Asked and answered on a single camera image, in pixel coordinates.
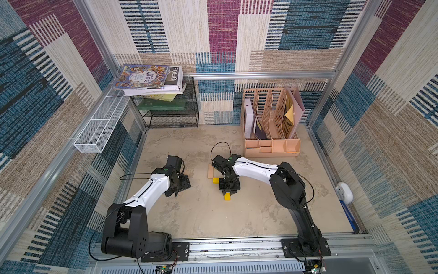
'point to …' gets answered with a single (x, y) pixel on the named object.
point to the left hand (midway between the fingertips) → (181, 186)
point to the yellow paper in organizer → (290, 114)
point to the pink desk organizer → (272, 117)
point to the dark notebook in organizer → (259, 134)
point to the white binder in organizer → (249, 116)
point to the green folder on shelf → (176, 104)
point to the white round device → (344, 192)
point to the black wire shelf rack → (170, 111)
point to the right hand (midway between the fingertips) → (224, 193)
